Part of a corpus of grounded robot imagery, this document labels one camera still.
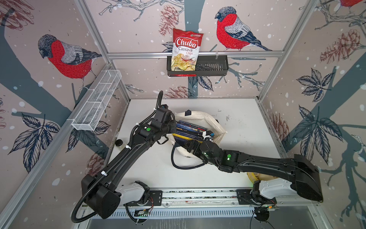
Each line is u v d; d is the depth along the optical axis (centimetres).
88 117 72
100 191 37
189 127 85
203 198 76
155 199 73
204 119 82
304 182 40
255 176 75
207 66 107
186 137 81
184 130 83
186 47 83
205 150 55
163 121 58
